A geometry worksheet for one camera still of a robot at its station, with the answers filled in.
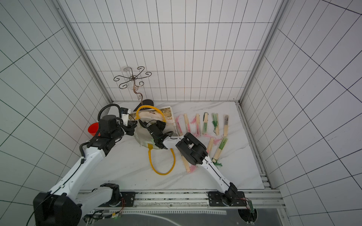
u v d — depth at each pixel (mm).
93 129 853
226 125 1035
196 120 1067
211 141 949
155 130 794
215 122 1057
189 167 836
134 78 922
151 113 843
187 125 1039
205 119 1067
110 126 589
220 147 923
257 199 745
